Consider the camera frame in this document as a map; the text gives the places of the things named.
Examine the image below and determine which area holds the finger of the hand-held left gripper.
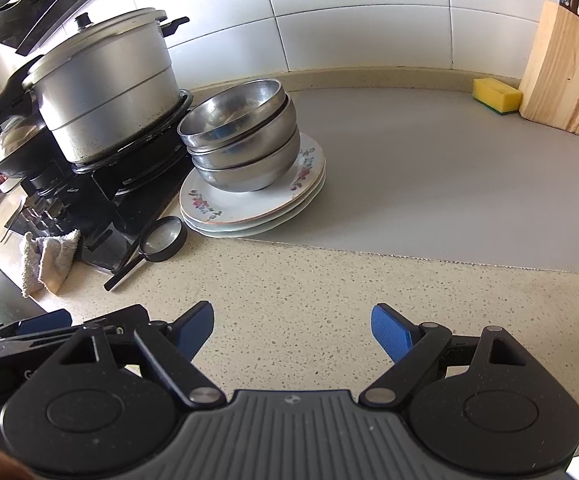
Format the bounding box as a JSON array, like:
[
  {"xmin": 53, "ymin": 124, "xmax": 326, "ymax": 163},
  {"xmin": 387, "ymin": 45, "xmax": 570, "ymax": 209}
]
[
  {"xmin": 0, "ymin": 309, "xmax": 73, "ymax": 343},
  {"xmin": 0, "ymin": 304, "xmax": 151, "ymax": 348}
]

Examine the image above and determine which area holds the yellow sponge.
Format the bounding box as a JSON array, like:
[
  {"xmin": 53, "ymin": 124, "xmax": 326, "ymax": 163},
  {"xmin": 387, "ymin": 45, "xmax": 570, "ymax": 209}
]
[{"xmin": 472, "ymin": 77, "xmax": 523, "ymax": 117}]

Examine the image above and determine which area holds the white floral plate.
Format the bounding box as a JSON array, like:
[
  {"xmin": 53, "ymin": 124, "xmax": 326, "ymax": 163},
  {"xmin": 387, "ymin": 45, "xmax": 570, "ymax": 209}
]
[
  {"xmin": 184, "ymin": 180, "xmax": 326, "ymax": 240},
  {"xmin": 179, "ymin": 132, "xmax": 326, "ymax": 226},
  {"xmin": 182, "ymin": 170, "xmax": 326, "ymax": 233}
]

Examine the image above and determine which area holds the black magnifying glass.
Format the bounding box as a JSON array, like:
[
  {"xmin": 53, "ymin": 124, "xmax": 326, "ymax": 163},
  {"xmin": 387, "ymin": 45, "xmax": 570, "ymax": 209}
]
[{"xmin": 103, "ymin": 215, "xmax": 188, "ymax": 292}]

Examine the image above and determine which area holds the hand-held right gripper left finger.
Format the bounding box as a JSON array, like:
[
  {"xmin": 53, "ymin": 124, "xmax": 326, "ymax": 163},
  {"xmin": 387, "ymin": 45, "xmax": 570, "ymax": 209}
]
[{"xmin": 49, "ymin": 301, "xmax": 226, "ymax": 407}]

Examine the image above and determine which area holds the wooden knife block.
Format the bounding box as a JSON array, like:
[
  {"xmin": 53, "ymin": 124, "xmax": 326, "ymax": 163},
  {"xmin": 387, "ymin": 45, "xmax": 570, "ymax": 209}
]
[{"xmin": 518, "ymin": 0, "xmax": 579, "ymax": 139}]

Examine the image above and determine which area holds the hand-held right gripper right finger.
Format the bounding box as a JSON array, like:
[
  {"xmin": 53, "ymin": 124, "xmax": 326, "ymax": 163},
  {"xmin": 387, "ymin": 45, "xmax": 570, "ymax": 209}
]
[{"xmin": 359, "ymin": 303, "xmax": 533, "ymax": 407}]

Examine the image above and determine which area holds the white cloth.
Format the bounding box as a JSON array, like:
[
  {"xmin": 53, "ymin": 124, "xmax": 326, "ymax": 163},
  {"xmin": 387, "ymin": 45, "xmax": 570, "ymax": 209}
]
[{"xmin": 18, "ymin": 229, "xmax": 81, "ymax": 298}]

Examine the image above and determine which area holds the stainless steel bowl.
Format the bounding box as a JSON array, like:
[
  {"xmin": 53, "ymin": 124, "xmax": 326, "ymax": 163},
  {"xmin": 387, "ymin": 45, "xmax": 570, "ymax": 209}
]
[
  {"xmin": 176, "ymin": 79, "xmax": 288, "ymax": 148},
  {"xmin": 192, "ymin": 127, "xmax": 301, "ymax": 193},
  {"xmin": 185, "ymin": 95, "xmax": 297, "ymax": 171}
]

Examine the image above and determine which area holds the aluminium pressure cooker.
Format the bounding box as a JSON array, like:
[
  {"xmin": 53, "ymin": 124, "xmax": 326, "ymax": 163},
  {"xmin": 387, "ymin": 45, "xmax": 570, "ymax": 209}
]
[{"xmin": 0, "ymin": 7, "xmax": 190, "ymax": 166}]

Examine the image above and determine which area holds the black gas stove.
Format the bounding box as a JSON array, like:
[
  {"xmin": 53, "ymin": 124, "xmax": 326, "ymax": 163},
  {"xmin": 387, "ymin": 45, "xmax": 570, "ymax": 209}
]
[{"xmin": 22, "ymin": 90, "xmax": 195, "ymax": 273}]

